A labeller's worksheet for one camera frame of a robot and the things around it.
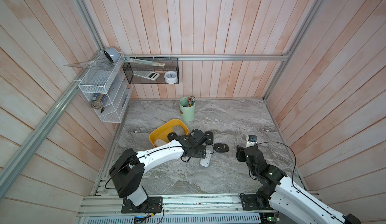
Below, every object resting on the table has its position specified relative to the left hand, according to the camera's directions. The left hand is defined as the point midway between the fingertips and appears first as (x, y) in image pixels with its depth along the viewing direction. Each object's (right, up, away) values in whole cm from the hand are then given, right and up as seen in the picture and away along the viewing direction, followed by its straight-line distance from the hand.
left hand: (196, 154), depth 83 cm
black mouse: (-16, +8, +14) cm, 22 cm away
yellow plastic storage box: (-22, +10, +15) cm, 29 cm away
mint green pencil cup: (-5, +23, +18) cm, 29 cm away
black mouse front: (+16, +2, +7) cm, 17 cm away
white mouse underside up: (+5, -6, +2) cm, 8 cm away
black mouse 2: (+9, +8, +14) cm, 19 cm away
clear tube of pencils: (-52, +28, -7) cm, 60 cm away
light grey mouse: (-11, +12, +15) cm, 22 cm away
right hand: (+25, +5, -1) cm, 26 cm away
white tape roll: (-16, +46, +10) cm, 50 cm away
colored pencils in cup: (-4, +31, +14) cm, 34 cm away
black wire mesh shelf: (-16, +57, +17) cm, 62 cm away
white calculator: (-31, +49, +15) cm, 60 cm away
